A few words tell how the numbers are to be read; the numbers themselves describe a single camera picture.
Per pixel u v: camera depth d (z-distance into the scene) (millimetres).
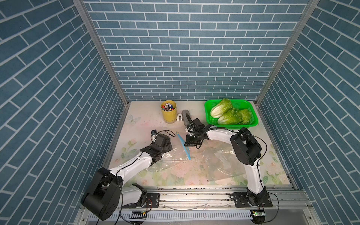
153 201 737
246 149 539
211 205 732
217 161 864
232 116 937
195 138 840
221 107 1050
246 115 1017
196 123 806
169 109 985
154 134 783
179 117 1083
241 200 735
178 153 909
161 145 668
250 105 1111
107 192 407
